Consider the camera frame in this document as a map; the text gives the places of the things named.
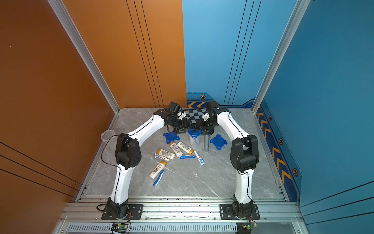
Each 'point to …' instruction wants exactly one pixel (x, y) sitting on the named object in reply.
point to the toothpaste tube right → (202, 162)
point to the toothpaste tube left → (161, 157)
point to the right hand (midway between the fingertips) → (198, 130)
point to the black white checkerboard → (195, 114)
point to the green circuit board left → (120, 228)
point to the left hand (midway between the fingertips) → (193, 127)
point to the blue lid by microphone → (218, 142)
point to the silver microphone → (206, 137)
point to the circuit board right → (244, 227)
